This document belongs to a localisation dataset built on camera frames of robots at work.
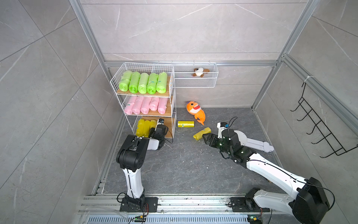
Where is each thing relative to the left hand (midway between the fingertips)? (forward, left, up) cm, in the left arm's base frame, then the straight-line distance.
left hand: (153, 127), depth 101 cm
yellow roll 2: (0, +10, -1) cm, 10 cm away
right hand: (-17, -35, +13) cm, 41 cm away
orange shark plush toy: (+17, -31, +2) cm, 35 cm away
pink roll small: (0, +11, +22) cm, 25 cm away
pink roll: (+1, +6, +22) cm, 23 cm away
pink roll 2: (-2, +1, +23) cm, 23 cm away
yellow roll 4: (+4, +1, 0) cm, 4 cm away
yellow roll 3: (-1, +5, -1) cm, 5 cm away
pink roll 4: (-1, -9, +23) cm, 25 cm away
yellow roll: (+3, -24, -1) cm, 24 cm away
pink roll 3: (0, -4, +23) cm, 24 cm away
